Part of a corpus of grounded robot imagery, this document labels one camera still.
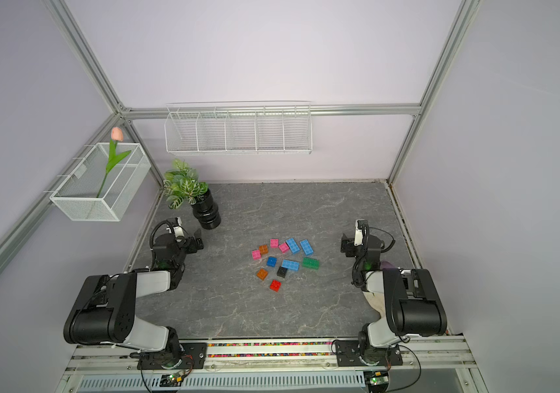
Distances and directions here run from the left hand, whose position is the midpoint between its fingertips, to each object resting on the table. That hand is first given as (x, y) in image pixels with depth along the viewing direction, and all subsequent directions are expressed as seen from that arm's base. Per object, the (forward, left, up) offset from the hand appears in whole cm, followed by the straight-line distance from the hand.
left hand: (189, 232), depth 93 cm
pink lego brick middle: (-6, -36, -7) cm, 37 cm away
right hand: (-4, -64, -1) cm, 65 cm away
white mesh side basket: (+9, +26, +19) cm, 33 cm away
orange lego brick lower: (-16, -27, -6) cm, 32 cm away
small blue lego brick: (-11, -31, -7) cm, 34 cm away
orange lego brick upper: (-5, -28, -7) cm, 29 cm away
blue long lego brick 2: (-6, -45, -7) cm, 46 cm away
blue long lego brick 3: (-13, -37, -7) cm, 40 cm away
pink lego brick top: (-4, -32, -6) cm, 33 cm away
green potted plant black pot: (+8, -2, +19) cm, 21 cm away
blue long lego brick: (-5, -40, -6) cm, 40 cm away
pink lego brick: (-8, -25, -7) cm, 27 cm away
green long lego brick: (-13, -46, -7) cm, 48 cm away
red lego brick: (-21, -32, -7) cm, 39 cm away
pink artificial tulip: (+13, +19, +26) cm, 35 cm away
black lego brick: (-16, -35, -6) cm, 39 cm away
